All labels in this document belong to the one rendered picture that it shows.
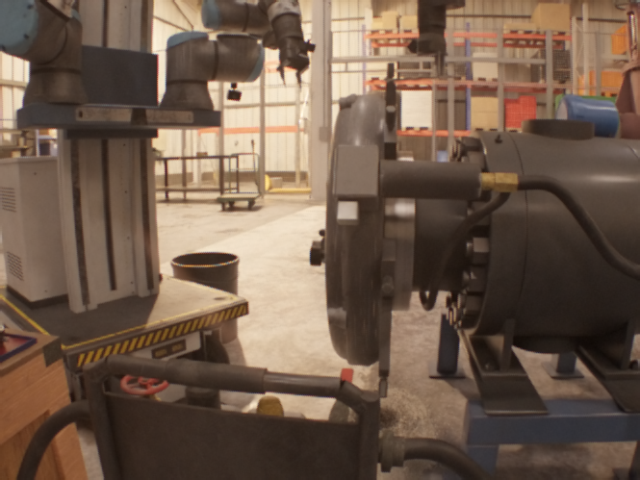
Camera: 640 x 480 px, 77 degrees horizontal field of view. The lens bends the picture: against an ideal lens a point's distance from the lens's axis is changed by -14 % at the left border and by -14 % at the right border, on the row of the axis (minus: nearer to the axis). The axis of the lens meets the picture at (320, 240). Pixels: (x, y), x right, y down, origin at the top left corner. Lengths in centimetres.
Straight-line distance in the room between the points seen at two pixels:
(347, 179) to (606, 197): 63
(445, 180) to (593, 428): 69
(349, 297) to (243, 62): 96
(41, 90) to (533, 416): 148
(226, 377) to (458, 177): 57
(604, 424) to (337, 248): 75
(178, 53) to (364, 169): 92
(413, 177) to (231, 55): 94
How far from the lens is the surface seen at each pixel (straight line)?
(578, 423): 119
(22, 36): 122
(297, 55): 122
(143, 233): 171
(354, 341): 109
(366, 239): 96
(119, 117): 144
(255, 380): 54
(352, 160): 90
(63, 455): 108
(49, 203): 172
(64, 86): 137
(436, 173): 90
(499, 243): 109
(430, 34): 120
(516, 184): 95
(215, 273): 198
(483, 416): 111
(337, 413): 65
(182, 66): 161
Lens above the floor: 81
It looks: 10 degrees down
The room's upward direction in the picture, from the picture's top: straight up
